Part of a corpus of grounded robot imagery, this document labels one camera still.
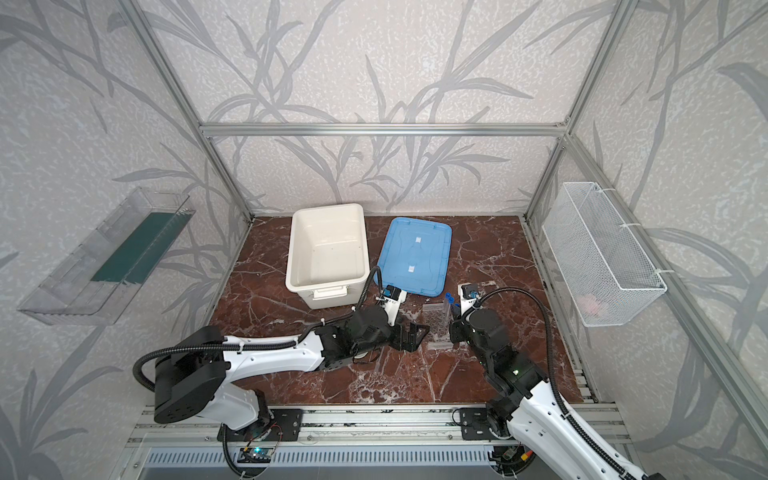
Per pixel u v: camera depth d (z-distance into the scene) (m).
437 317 0.91
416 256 1.08
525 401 0.51
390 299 0.70
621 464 0.43
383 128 0.95
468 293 0.65
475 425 0.73
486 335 0.55
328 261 1.07
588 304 0.73
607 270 0.61
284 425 0.74
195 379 0.42
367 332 0.60
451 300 0.79
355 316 0.60
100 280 0.64
